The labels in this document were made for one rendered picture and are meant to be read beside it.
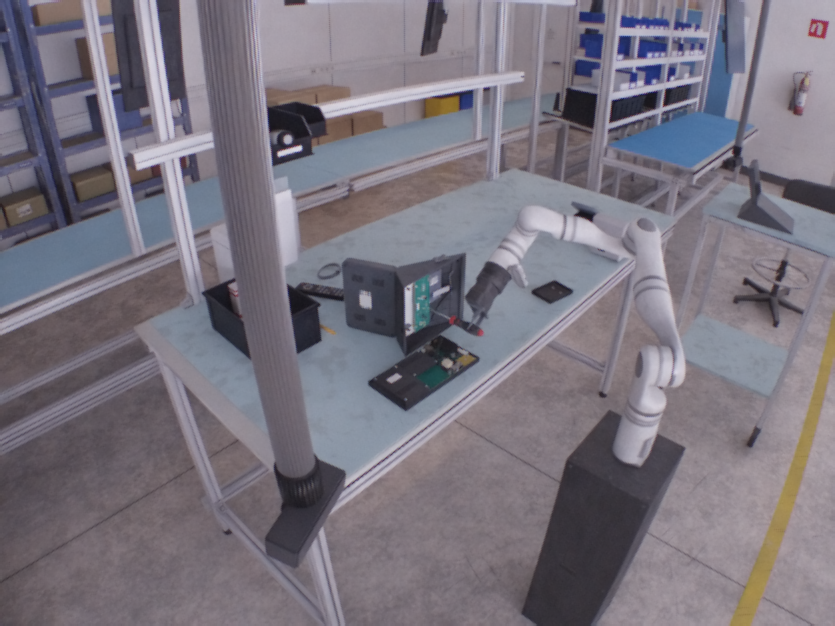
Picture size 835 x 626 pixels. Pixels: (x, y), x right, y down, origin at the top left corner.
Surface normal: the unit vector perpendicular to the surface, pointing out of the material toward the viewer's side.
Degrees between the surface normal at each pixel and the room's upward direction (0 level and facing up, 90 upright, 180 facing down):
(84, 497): 0
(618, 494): 90
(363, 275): 90
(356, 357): 0
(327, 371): 0
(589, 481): 90
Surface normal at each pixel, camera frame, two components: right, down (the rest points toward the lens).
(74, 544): 0.00, -0.84
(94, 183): 0.73, 0.36
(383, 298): -0.37, 0.50
